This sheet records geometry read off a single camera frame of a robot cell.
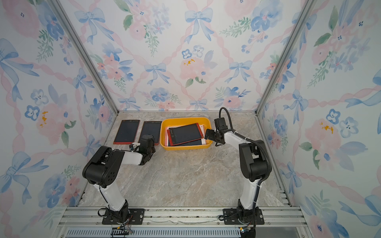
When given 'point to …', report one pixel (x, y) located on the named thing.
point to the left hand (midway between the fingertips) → (154, 135)
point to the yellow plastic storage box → (169, 121)
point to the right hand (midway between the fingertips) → (210, 132)
